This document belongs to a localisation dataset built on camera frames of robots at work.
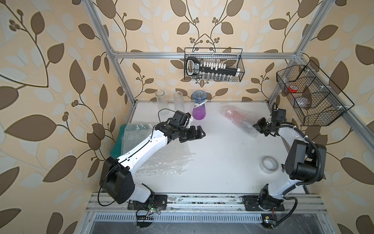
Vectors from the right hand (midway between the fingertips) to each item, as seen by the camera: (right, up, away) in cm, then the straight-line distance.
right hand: (254, 125), depth 94 cm
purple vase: (-35, +11, +13) cm, 39 cm away
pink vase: (-6, +3, +3) cm, 7 cm away
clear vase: (-64, +15, +15) cm, 67 cm away
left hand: (-37, -3, -17) cm, 41 cm away
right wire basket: (+23, +15, -20) cm, 34 cm away
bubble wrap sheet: (-53, -20, -6) cm, 57 cm away
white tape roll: (+6, -24, -7) cm, 25 cm away
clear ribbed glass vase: (-50, +16, +9) cm, 54 cm away
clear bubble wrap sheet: (-77, -5, -3) cm, 77 cm away
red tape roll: (+16, +21, -14) cm, 30 cm away
